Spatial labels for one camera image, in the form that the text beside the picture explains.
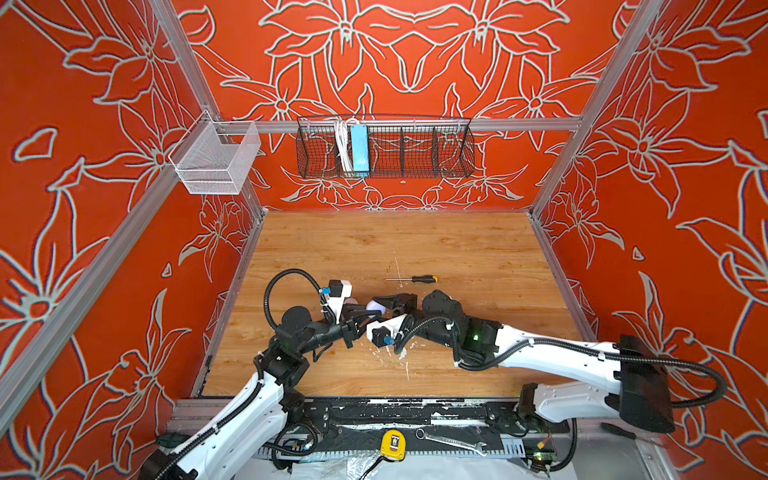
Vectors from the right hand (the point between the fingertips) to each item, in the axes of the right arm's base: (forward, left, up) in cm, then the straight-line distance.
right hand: (371, 301), depth 68 cm
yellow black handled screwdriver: (+20, -15, -23) cm, 33 cm away
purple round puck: (-1, 0, +1) cm, 1 cm away
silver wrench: (-24, -12, -23) cm, 35 cm away
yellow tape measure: (-26, -4, -22) cm, 34 cm away
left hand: (-2, -1, -2) cm, 3 cm away
